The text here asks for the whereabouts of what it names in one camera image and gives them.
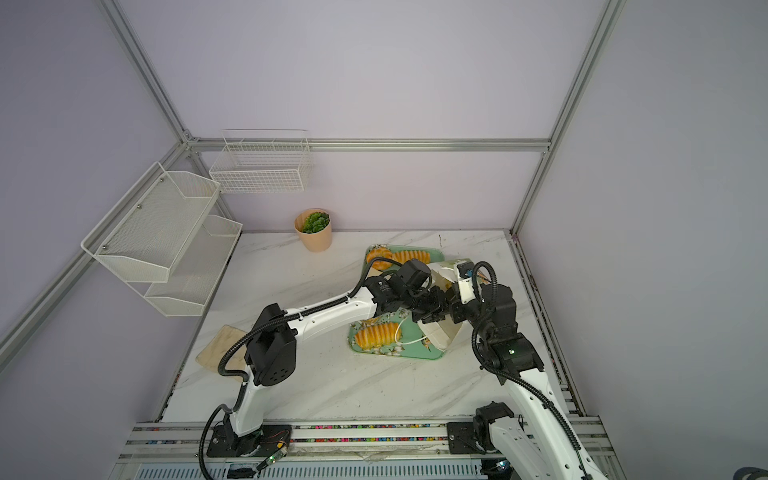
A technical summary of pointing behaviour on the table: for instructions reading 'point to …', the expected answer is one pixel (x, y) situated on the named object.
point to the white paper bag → (440, 332)
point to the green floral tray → (412, 343)
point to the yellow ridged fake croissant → (402, 256)
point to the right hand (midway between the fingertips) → (454, 281)
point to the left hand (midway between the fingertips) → (454, 313)
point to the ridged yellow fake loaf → (379, 335)
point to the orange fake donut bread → (380, 252)
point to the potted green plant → (314, 227)
